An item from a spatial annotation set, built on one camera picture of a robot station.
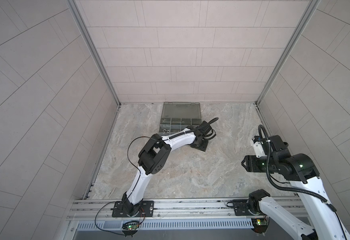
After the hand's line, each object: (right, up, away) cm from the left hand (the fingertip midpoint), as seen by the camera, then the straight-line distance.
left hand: (206, 145), depth 92 cm
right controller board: (+21, -32, -24) cm, 45 cm away
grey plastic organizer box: (-19, +18, +20) cm, 33 cm away
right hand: (+14, -3, -25) cm, 29 cm away
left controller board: (-38, -30, -28) cm, 56 cm away
